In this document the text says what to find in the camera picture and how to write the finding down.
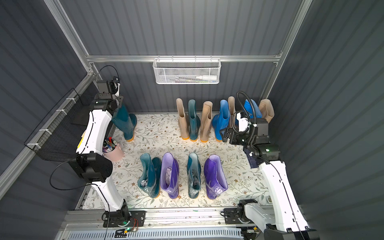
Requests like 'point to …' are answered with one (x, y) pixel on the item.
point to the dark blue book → (254, 160)
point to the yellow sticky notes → (81, 139)
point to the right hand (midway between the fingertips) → (231, 131)
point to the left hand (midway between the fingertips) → (111, 94)
